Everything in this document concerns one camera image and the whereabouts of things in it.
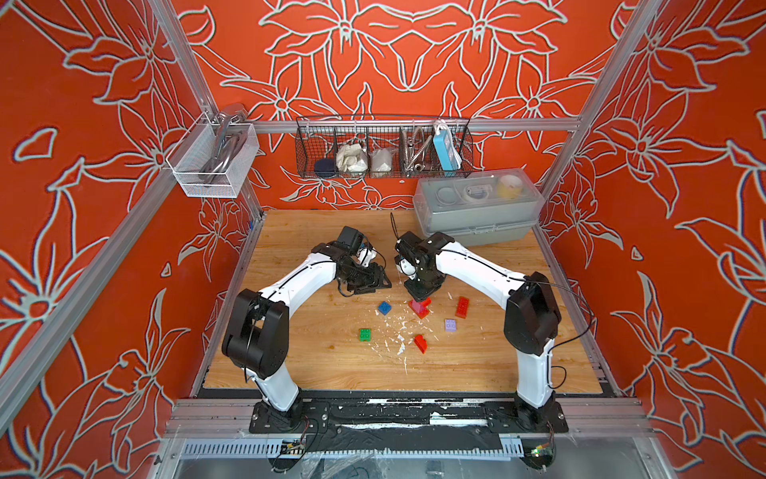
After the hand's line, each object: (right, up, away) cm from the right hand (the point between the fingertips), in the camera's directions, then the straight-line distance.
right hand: (413, 296), depth 86 cm
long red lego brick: (+16, -5, +6) cm, 18 cm away
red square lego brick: (+2, -3, +1) cm, 4 cm away
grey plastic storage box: (+24, +28, +14) cm, 40 cm away
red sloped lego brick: (+2, -14, -1) cm, 14 cm away
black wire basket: (-8, +47, +9) cm, 48 cm away
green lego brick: (-14, -11, 0) cm, 18 cm away
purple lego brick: (+11, -9, +2) cm, 15 cm away
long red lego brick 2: (+3, -7, +4) cm, 9 cm away
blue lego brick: (-9, -5, +6) cm, 12 cm away
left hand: (-8, +4, -1) cm, 9 cm away
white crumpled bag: (-19, +43, +6) cm, 47 cm away
